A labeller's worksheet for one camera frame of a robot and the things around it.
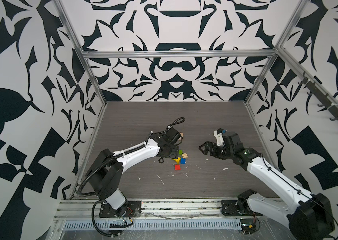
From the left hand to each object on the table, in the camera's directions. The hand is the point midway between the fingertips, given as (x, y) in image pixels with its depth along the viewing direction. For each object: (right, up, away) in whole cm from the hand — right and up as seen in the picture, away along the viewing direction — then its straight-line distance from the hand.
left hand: (173, 150), depth 85 cm
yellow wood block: (+3, -6, +4) cm, 8 cm away
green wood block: (+5, -2, +7) cm, 8 cm away
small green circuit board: (+35, -33, -14) cm, 50 cm away
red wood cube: (+3, -11, +4) cm, 12 cm away
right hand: (+17, +2, -4) cm, 18 cm away
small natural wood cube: (+7, -4, +7) cm, 11 cm away
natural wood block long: (+6, +7, +14) cm, 17 cm away
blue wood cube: (+6, -8, +6) cm, 11 cm away
